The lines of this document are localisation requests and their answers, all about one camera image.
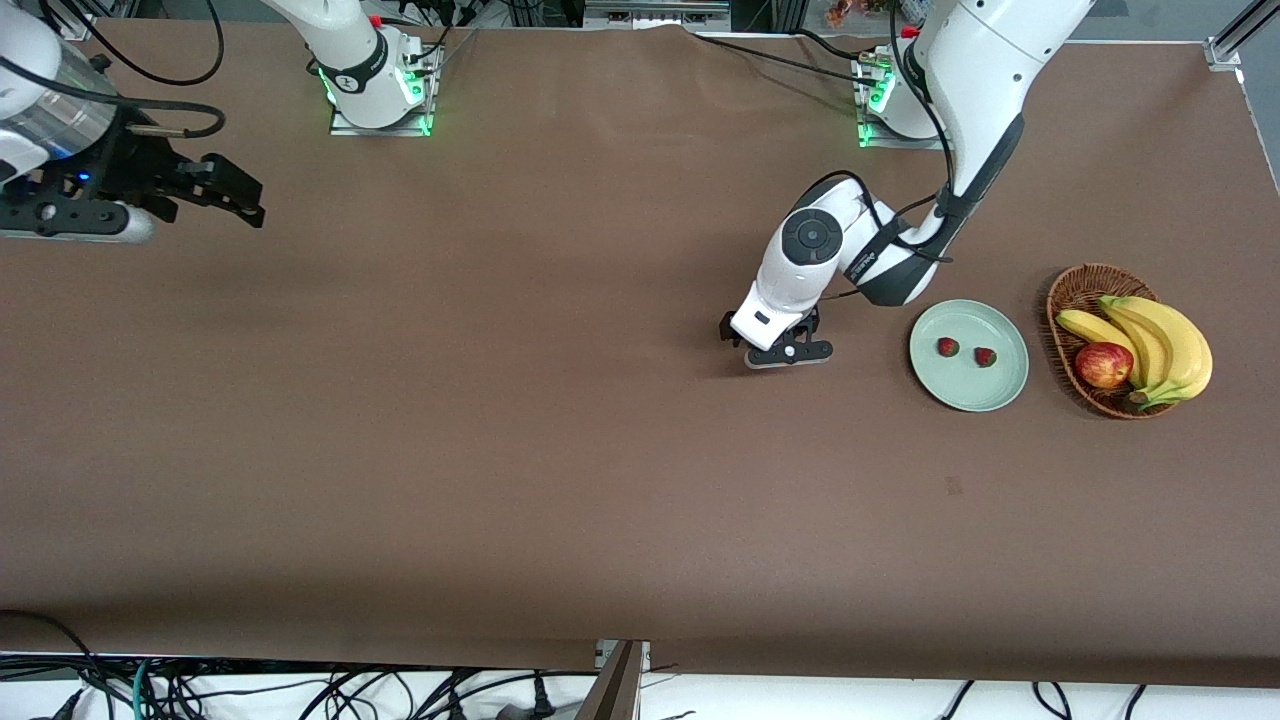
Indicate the aluminium frame profile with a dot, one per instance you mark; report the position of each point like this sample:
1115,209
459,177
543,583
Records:
1222,52
75,20

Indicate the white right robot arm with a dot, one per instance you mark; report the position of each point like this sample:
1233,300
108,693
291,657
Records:
350,50

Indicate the orange colourful background clutter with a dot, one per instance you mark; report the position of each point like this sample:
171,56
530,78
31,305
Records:
850,12

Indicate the mint green round plate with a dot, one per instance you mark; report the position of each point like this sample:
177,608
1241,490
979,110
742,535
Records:
968,390

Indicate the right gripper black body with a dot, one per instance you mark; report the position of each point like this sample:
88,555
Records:
128,163

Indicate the yellow banana bunch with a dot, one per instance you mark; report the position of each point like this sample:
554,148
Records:
1180,350

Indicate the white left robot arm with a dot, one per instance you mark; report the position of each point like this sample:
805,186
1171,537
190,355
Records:
985,60

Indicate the grey network switch box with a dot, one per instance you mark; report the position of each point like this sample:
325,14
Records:
650,15

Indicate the brown camera stand post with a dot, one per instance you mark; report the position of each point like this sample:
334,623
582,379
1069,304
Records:
615,695

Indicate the brown table cover sheet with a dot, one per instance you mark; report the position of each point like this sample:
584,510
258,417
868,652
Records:
600,500

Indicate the red yellow apple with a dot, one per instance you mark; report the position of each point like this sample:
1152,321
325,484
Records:
1103,366

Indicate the red strawberry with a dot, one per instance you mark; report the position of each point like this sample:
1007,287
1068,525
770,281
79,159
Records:
947,347
985,358

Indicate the brown wicker basket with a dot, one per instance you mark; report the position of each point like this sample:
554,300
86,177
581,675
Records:
1075,290

